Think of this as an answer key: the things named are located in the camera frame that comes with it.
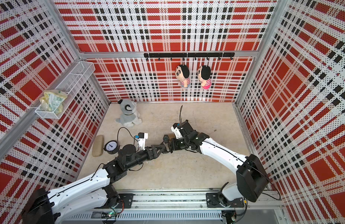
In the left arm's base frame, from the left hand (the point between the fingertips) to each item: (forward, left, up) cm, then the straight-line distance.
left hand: (164, 147), depth 75 cm
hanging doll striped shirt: (+45, -10, +16) cm, 49 cm away
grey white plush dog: (+28, +27, -6) cm, 39 cm away
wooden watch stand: (+15, -2, -12) cm, 19 cm away
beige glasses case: (+9, +48, -16) cm, 51 cm away
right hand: (+3, -3, -4) cm, 6 cm away
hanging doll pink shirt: (+48, -25, +14) cm, 56 cm away
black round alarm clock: (+8, +38, -16) cm, 42 cm away
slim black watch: (+10, +1, -10) cm, 14 cm away
